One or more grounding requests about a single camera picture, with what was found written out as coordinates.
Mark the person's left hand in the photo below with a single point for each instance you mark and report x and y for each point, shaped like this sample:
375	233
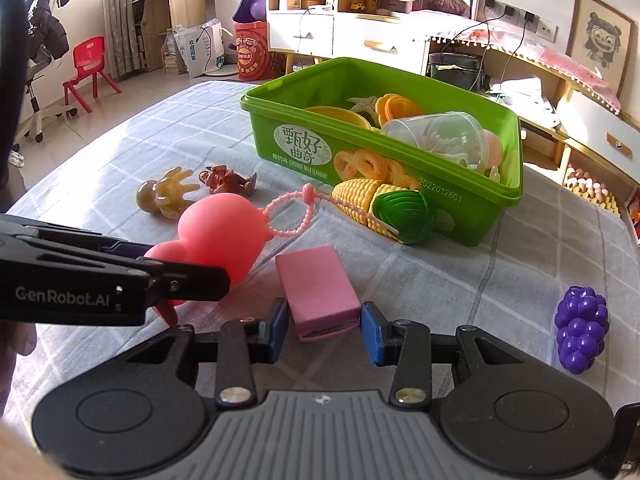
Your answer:
17	340

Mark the patterned curtain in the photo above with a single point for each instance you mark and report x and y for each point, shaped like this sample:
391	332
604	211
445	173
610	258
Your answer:
120	15

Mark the toy corn cob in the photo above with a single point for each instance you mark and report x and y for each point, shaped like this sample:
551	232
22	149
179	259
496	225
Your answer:
360	197

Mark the green plastic box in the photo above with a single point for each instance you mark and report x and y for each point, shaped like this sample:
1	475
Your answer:
280	125

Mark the pink fringed cloth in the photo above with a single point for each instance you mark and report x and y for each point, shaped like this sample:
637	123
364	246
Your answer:
565	60

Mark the red plastic chair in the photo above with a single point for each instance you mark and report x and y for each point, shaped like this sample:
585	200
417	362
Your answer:
90	67

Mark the yellow toy pot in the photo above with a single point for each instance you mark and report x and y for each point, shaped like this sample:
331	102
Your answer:
340	115

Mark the white plastic bag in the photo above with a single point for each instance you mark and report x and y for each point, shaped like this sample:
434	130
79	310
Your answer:
525	92

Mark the orange toy lid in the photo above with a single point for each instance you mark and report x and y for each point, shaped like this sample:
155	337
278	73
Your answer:
400	105

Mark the white wooden tv cabinet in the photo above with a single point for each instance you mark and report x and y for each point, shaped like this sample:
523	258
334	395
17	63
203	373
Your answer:
380	40

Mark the white office chair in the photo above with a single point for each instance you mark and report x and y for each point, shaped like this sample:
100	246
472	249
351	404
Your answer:
40	105

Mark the pink rectangular box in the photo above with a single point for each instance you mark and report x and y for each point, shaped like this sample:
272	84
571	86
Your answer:
315	285

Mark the white paper bag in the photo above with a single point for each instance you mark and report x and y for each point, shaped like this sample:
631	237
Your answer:
197	50

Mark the framed cartoon poster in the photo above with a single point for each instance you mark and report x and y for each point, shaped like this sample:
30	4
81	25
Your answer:
600	42

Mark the wooden bookshelf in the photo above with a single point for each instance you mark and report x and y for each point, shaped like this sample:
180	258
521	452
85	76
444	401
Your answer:
170	20

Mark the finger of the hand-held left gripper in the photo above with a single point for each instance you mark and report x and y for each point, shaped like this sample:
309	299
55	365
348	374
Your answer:
190	280
127	248

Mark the wall power sockets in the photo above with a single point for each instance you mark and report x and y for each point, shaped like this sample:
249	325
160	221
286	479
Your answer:
520	17

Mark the black jacket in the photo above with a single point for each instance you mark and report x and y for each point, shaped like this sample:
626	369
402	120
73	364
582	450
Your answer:
47	25

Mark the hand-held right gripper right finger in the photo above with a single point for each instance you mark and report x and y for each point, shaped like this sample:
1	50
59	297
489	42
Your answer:
372	332

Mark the red bucket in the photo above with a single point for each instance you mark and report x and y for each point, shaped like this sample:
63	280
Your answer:
252	52

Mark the purple toy grapes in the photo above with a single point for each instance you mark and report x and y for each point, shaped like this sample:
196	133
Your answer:
580	330

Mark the pink capsule egg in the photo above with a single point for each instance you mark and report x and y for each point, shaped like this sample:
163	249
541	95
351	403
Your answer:
494	150

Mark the black bag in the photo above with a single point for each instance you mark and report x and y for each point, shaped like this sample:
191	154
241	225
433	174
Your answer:
455	72

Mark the clear cotton swab jar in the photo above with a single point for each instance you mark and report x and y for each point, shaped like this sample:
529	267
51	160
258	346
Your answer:
435	135

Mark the small brown figurine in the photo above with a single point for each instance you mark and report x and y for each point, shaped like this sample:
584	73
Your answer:
225	179

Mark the egg tray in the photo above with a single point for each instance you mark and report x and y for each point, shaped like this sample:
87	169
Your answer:
590	187

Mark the white starfish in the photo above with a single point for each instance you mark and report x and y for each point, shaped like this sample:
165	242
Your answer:
362	106

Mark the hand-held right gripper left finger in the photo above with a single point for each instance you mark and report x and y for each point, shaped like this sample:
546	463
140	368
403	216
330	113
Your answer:
275	332

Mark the tan octopus toy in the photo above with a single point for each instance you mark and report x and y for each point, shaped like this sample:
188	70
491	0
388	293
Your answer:
165	195

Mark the grey checked tablecloth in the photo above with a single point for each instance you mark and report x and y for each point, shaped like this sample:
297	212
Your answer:
450	280

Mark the pink pig toy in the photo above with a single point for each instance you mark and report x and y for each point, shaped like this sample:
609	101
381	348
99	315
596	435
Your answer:
215	230

